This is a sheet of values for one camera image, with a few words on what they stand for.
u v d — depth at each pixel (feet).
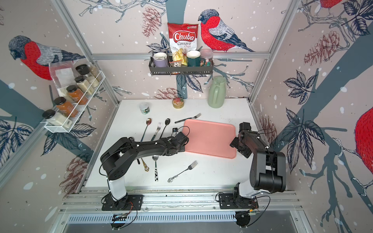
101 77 2.98
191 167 2.82
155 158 2.88
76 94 2.33
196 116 3.61
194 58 2.63
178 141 2.39
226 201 2.39
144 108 3.62
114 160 1.58
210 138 3.27
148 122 3.50
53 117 1.97
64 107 2.13
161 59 2.62
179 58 2.81
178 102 3.79
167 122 3.51
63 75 2.30
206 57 2.78
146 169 2.80
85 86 2.53
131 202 2.39
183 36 2.57
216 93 3.30
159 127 3.40
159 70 2.88
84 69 2.57
